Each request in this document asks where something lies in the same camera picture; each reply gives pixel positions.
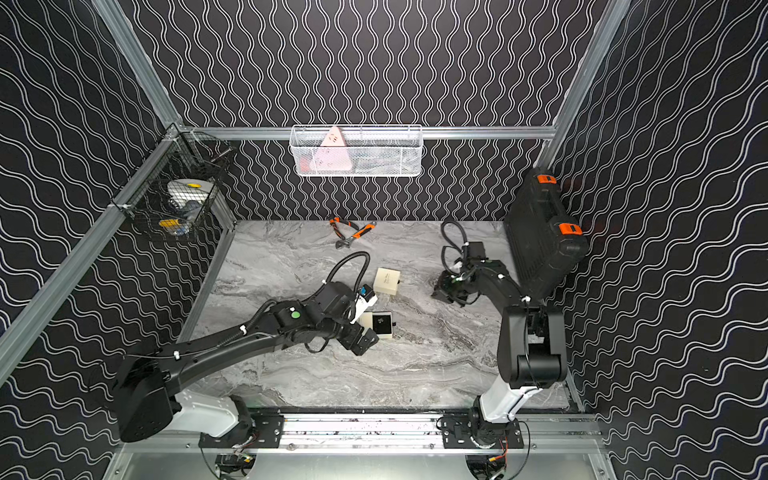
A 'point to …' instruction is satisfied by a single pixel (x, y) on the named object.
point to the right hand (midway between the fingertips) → (433, 293)
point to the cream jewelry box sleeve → (385, 281)
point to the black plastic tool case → (547, 245)
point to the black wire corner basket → (174, 186)
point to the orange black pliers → (337, 220)
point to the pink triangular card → (332, 154)
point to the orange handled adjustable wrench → (345, 243)
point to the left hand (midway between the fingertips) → (367, 325)
